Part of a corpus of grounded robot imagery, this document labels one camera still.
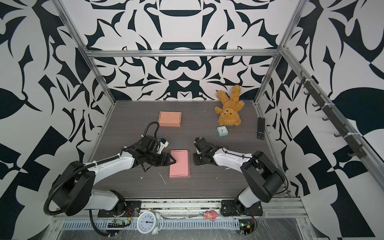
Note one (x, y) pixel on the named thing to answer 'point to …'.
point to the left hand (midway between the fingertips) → (172, 159)
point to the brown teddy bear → (229, 115)
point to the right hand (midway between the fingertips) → (195, 158)
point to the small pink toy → (210, 214)
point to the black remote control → (261, 127)
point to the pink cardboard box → (181, 168)
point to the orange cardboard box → (170, 119)
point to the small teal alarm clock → (222, 131)
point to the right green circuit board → (246, 226)
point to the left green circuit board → (116, 223)
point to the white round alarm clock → (149, 222)
